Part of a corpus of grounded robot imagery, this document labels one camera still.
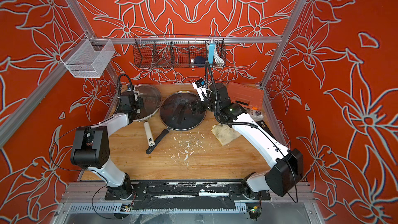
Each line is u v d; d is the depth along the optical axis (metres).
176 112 0.92
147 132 0.83
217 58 0.92
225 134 0.91
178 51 1.01
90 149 0.47
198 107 0.64
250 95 1.10
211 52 0.86
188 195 0.73
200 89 0.64
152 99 1.21
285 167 0.39
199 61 0.95
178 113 0.92
